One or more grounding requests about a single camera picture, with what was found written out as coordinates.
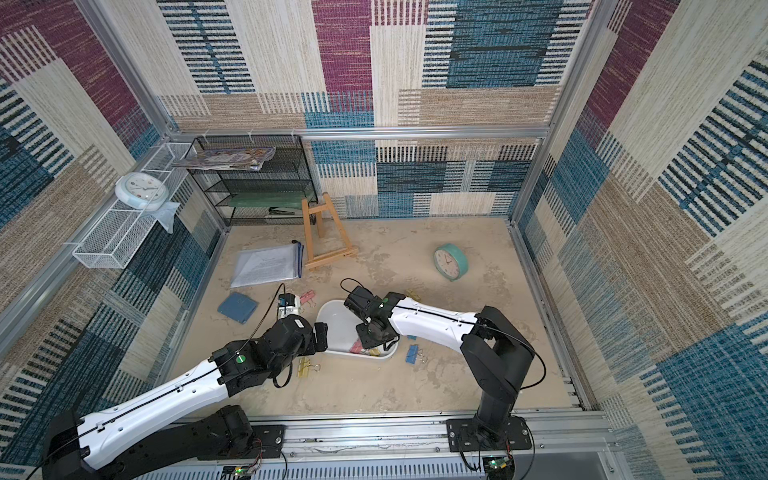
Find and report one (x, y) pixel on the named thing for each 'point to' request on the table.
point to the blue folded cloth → (237, 307)
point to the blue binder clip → (414, 353)
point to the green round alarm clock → (451, 262)
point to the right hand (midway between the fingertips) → (370, 336)
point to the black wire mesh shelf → (272, 195)
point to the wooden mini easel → (328, 240)
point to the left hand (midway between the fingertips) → (314, 327)
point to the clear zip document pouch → (268, 265)
